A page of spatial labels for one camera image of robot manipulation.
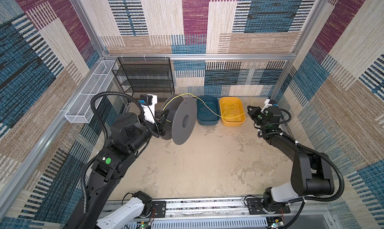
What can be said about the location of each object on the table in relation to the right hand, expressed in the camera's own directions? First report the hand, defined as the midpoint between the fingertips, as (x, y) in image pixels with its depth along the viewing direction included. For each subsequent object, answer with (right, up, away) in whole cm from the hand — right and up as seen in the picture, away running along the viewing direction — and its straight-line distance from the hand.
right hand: (246, 107), depth 88 cm
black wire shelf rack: (-66, +24, +20) cm, 72 cm away
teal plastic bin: (-22, -6, +19) cm, 30 cm away
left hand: (-41, -1, -31) cm, 51 cm away
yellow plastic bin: (-3, +1, +23) cm, 24 cm away
